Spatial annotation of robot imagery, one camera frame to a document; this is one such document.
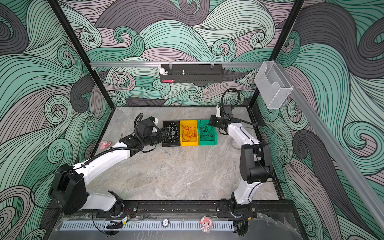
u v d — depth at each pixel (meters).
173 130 0.98
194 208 0.75
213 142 0.95
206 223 0.67
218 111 0.85
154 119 0.77
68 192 0.41
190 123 1.02
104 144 0.94
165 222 0.70
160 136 0.73
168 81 0.90
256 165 0.47
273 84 0.78
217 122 0.80
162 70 0.85
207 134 1.01
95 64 0.96
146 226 0.76
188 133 1.00
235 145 0.98
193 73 0.95
